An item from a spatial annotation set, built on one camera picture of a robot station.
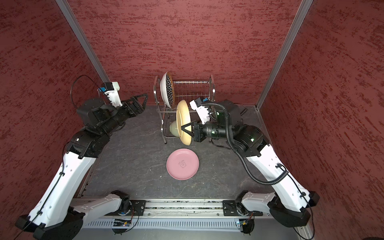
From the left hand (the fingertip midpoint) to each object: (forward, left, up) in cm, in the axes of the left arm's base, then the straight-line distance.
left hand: (142, 101), depth 61 cm
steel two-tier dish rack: (+45, -16, -31) cm, 57 cm away
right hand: (-13, -17, -3) cm, 22 cm away
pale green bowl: (+9, -8, -32) cm, 34 cm away
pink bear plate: (-9, -14, -45) cm, 48 cm away
